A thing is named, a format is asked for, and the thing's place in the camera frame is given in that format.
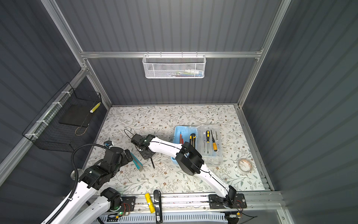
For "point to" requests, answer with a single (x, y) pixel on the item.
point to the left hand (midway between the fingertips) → (123, 155)
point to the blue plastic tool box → (181, 134)
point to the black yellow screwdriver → (207, 137)
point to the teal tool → (137, 162)
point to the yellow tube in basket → (95, 107)
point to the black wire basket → (64, 123)
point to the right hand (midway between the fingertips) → (149, 154)
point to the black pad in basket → (75, 115)
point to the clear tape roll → (245, 165)
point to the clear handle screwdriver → (204, 140)
